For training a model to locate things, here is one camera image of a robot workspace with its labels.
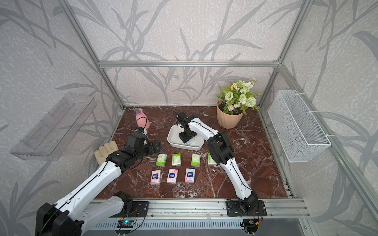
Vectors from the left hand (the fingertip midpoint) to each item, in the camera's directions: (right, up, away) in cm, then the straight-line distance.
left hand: (154, 144), depth 82 cm
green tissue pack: (+32, -11, +5) cm, 35 cm away
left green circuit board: (-11, -37, -11) cm, 40 cm away
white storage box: (+9, -1, +17) cm, 19 cm away
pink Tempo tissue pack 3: (+20, -18, +1) cm, 27 cm away
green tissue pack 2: (+23, -11, +7) cm, 27 cm away
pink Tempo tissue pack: (0, -19, +1) cm, 19 cm away
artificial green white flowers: (+49, +28, +3) cm, 56 cm away
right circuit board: (+50, -38, -10) cm, 64 cm away
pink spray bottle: (-15, +14, +19) cm, 28 cm away
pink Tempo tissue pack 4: (+19, -1, +14) cm, 24 cm away
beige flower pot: (+43, +13, +16) cm, 48 cm away
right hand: (+16, +1, +20) cm, 25 cm away
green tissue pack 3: (+11, -11, +7) cm, 17 cm away
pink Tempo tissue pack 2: (+10, -18, +1) cm, 20 cm away
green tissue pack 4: (+2, -11, +7) cm, 13 cm away
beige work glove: (-37, -7, +12) cm, 39 cm away
